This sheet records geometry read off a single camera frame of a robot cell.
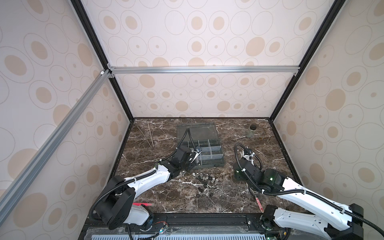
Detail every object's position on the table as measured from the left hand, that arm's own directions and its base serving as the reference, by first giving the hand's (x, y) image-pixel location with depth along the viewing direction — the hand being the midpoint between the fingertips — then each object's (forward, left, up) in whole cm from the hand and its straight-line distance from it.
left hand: (195, 154), depth 86 cm
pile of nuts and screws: (-9, -6, -10) cm, 15 cm away
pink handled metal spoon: (-25, -34, -10) cm, 44 cm away
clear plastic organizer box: (+22, -8, -12) cm, 27 cm away
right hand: (-10, -23, +4) cm, 25 cm away
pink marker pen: (-27, +24, +5) cm, 37 cm away
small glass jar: (+21, -38, -7) cm, 44 cm away
